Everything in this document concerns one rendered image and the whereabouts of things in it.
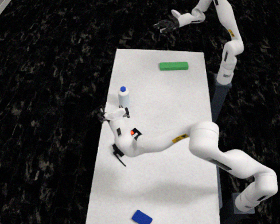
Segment small blue rectangular block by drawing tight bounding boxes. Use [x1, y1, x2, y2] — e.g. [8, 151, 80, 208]
[132, 210, 153, 224]

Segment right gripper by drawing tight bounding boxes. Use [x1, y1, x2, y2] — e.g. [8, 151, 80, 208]
[154, 17, 180, 33]

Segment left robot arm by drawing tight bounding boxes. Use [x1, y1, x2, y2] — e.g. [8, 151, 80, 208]
[104, 108, 278, 212]

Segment black power strip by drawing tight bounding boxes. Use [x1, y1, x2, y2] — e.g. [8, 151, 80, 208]
[112, 128, 142, 167]

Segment green rectangular block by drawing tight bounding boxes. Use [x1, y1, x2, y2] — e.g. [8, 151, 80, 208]
[160, 61, 189, 71]

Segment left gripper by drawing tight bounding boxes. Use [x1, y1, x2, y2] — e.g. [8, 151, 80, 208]
[97, 105, 130, 125]

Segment white bottle with blue cap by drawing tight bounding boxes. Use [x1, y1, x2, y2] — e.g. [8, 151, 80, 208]
[118, 86, 130, 109]

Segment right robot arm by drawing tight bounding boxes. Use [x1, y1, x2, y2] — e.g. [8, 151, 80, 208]
[172, 0, 244, 85]

